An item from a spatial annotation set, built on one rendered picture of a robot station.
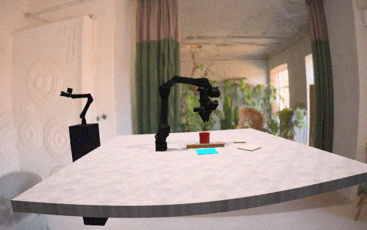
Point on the tan flat bar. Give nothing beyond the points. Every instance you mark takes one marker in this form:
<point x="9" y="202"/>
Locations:
<point x="205" y="145"/>

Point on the red cup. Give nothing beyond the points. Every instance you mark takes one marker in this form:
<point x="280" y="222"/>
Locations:
<point x="204" y="137"/>

